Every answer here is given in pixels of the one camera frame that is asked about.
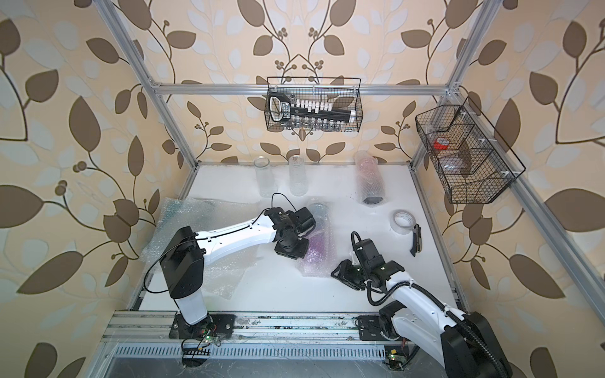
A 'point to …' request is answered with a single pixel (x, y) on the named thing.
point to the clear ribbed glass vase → (266, 181)
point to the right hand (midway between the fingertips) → (335, 276)
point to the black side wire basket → (473, 170)
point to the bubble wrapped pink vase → (370, 185)
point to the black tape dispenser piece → (417, 242)
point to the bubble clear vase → (298, 176)
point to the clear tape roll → (399, 229)
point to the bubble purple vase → (320, 261)
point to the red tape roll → (441, 143)
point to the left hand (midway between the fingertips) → (299, 254)
